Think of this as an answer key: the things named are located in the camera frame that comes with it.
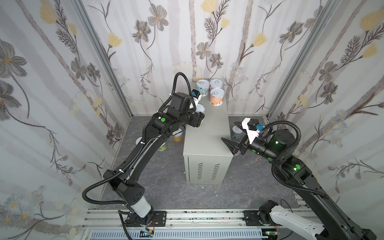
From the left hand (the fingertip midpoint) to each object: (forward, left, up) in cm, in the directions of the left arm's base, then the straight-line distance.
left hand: (196, 109), depth 70 cm
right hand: (-16, -13, +5) cm, 21 cm away
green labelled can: (+1, +21, -37) cm, 43 cm away
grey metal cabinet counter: (-23, -3, -5) cm, 24 cm away
